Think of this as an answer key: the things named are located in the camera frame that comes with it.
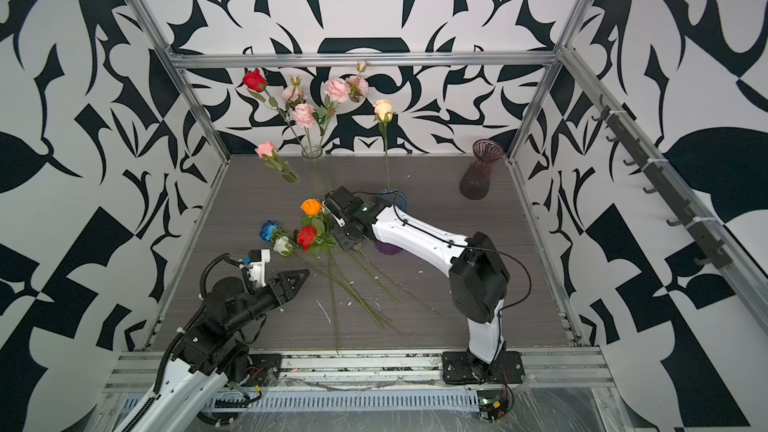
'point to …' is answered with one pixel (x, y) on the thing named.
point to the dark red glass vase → (475, 182)
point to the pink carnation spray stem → (294, 98)
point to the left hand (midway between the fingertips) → (305, 271)
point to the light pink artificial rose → (268, 151)
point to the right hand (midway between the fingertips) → (347, 231)
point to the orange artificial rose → (317, 215)
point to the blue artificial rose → (267, 229)
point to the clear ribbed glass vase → (315, 177)
